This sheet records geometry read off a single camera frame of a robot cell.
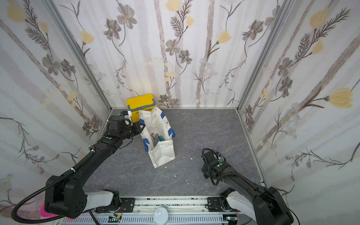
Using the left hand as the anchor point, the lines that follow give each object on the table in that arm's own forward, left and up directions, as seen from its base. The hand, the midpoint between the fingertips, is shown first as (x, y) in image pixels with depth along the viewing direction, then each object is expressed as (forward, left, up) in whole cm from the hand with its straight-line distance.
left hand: (146, 123), depth 81 cm
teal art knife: (+2, -6, -21) cm, 22 cm away
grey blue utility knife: (+2, -2, -21) cm, 21 cm away
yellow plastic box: (+25, +14, -9) cm, 31 cm away
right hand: (-20, -36, -22) cm, 46 cm away
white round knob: (-45, -10, -16) cm, 48 cm away
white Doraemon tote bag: (+12, -2, -15) cm, 19 cm away
